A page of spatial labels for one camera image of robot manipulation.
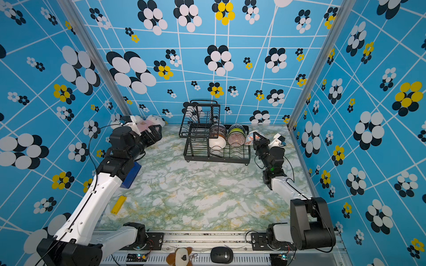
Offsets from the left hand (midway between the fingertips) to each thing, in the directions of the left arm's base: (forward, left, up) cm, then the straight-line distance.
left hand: (156, 128), depth 73 cm
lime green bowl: (+22, -40, -24) cm, 51 cm away
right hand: (+3, -45, -6) cm, 46 cm away
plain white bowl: (+15, -27, -30) cm, 43 cm away
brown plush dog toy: (-44, -12, -31) cm, 56 cm away
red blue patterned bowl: (+2, -43, -9) cm, 44 cm away
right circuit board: (-44, -56, -34) cm, 79 cm away
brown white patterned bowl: (+25, -28, -28) cm, 47 cm away
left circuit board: (-44, +8, -36) cm, 58 cm away
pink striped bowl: (+19, -40, -30) cm, 53 cm away
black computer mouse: (-44, -29, -31) cm, 61 cm away
